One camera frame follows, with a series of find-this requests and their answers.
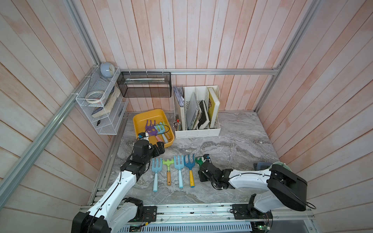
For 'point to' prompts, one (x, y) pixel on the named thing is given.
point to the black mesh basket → (145, 84)
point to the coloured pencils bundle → (177, 125)
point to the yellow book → (213, 105)
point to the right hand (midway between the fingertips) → (199, 171)
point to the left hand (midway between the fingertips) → (158, 146)
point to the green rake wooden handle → (168, 162)
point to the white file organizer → (196, 107)
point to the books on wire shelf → (107, 108)
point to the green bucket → (282, 164)
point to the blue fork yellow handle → (190, 166)
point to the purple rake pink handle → (151, 129)
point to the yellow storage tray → (139, 121)
